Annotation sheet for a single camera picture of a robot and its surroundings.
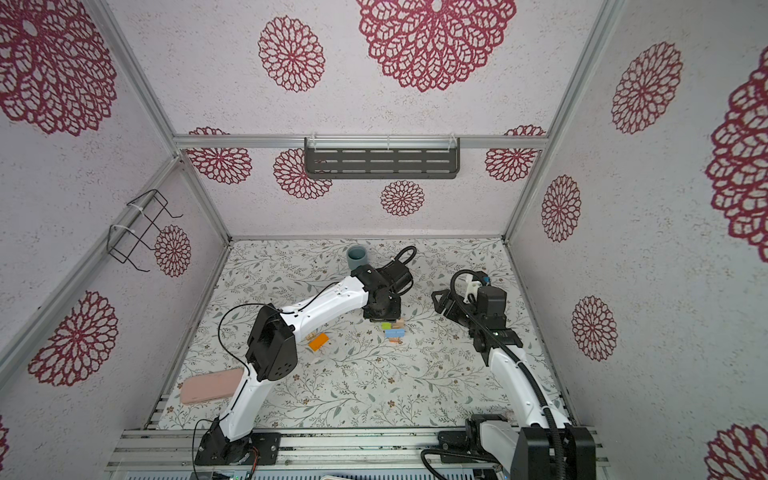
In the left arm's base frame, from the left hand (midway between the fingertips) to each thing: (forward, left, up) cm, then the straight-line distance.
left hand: (390, 321), depth 88 cm
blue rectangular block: (-2, -2, -3) cm, 4 cm away
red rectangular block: (-3, -1, -6) cm, 7 cm away
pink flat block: (-15, +52, -9) cm, 55 cm away
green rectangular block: (-2, +1, +2) cm, 3 cm away
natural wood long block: (+1, -3, -5) cm, 6 cm away
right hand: (+3, -15, +9) cm, 18 cm away
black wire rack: (+9, +65, +27) cm, 71 cm away
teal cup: (+30, +11, -4) cm, 32 cm away
